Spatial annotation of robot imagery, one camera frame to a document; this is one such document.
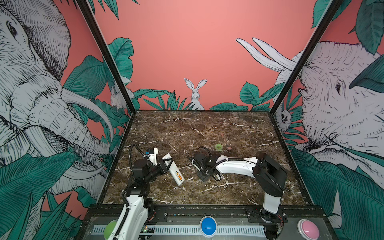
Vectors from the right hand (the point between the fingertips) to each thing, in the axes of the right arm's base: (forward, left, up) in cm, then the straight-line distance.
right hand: (200, 173), depth 87 cm
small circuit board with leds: (-27, +26, -1) cm, 38 cm away
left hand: (+3, +16, +13) cm, 20 cm away
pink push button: (-27, -51, 0) cm, 58 cm away
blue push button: (-26, -4, 0) cm, 26 cm away
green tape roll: (+18, -12, -1) cm, 22 cm away
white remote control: (-2, +14, +9) cm, 17 cm away
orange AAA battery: (-4, +12, +6) cm, 14 cm away
